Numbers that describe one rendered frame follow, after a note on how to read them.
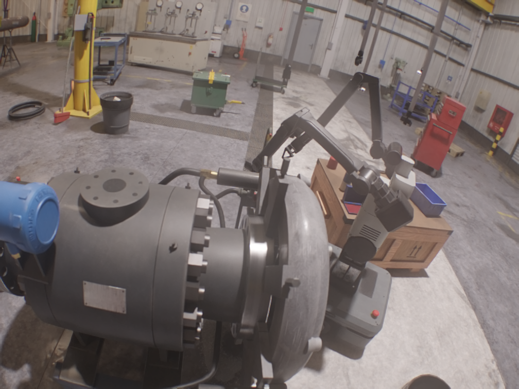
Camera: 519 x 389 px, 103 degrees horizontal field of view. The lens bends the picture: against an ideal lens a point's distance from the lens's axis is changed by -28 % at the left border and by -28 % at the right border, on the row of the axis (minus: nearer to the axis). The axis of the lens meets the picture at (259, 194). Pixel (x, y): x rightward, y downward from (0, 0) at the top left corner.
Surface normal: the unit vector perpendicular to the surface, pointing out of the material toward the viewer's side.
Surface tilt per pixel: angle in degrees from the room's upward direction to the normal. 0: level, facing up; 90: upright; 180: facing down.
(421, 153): 90
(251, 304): 61
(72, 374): 0
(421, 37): 90
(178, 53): 91
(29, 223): 77
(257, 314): 69
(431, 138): 90
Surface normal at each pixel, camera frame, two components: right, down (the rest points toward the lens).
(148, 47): -0.22, 0.51
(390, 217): -0.47, 0.40
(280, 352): -0.43, 0.15
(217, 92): 0.12, 0.57
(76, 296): 0.15, 0.16
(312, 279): 0.22, -0.27
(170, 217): 0.22, -0.68
